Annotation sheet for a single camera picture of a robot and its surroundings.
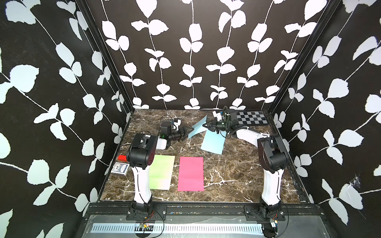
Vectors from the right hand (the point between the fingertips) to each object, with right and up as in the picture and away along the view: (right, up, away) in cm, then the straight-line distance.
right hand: (202, 123), depth 90 cm
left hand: (-5, -4, +6) cm, 9 cm away
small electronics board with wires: (-29, -51, -19) cm, 62 cm away
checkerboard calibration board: (+40, +4, +24) cm, 47 cm away
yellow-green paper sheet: (-26, -30, 0) cm, 39 cm away
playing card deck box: (-50, -27, -2) cm, 57 cm away
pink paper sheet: (-7, -31, -2) cm, 31 cm away
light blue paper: (-2, -3, +5) cm, 6 cm away
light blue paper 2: (+9, -13, +10) cm, 19 cm away
